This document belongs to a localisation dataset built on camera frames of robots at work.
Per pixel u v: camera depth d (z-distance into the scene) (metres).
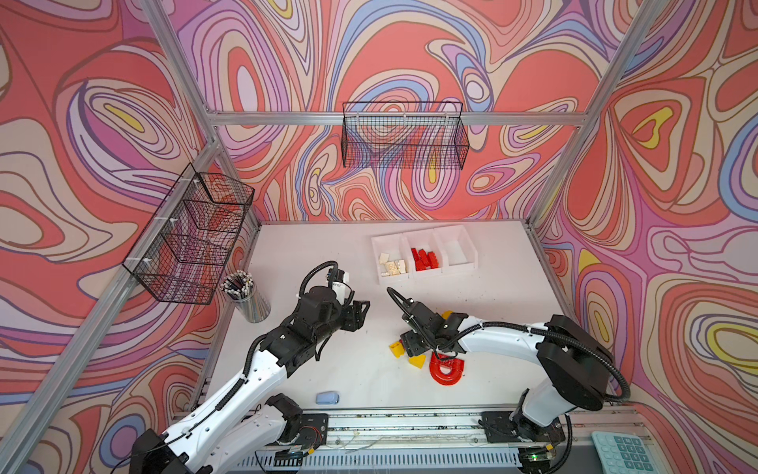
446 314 0.67
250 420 0.58
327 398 0.78
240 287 0.81
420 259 1.05
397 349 0.85
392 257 1.08
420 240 1.08
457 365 0.83
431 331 0.67
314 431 0.72
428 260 1.05
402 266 1.01
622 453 0.69
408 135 0.96
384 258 1.07
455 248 1.11
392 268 1.04
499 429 0.73
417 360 0.84
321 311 0.57
